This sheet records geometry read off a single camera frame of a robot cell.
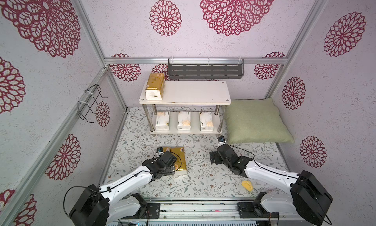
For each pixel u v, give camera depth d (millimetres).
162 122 973
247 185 799
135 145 999
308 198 415
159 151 762
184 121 973
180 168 814
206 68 962
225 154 656
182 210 750
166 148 897
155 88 720
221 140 762
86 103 741
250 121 957
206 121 970
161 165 649
